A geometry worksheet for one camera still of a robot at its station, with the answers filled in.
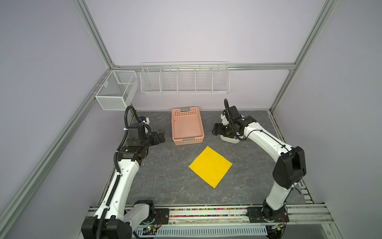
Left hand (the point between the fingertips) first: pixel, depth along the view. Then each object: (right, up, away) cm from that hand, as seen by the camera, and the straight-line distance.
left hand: (157, 134), depth 78 cm
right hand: (+33, 0, +10) cm, 35 cm away
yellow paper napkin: (+30, -21, +14) cm, 39 cm away
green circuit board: (-2, -47, -5) cm, 47 cm away
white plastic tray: (+43, -5, +22) cm, 49 cm away
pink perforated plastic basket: (+14, +3, +30) cm, 33 cm away
